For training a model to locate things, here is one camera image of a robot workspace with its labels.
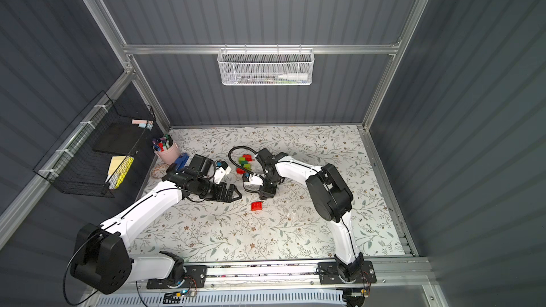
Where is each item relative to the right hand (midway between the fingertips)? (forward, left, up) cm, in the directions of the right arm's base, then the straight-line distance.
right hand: (267, 189), depth 94 cm
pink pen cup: (+15, +47, +10) cm, 50 cm away
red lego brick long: (+17, +10, 0) cm, 20 cm away
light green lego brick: (+17, +14, -1) cm, 22 cm away
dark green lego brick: (+15, +12, 0) cm, 19 cm away
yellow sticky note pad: (-11, +42, +33) cm, 54 cm away
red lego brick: (+9, +13, +1) cm, 16 cm away
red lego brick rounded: (-8, +4, 0) cm, 9 cm away
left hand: (-9, +13, +10) cm, 19 cm away
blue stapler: (+14, +43, +1) cm, 45 cm away
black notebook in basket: (+7, +53, +27) cm, 60 cm away
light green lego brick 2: (+13, +10, -2) cm, 17 cm away
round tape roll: (+10, +53, -1) cm, 54 cm away
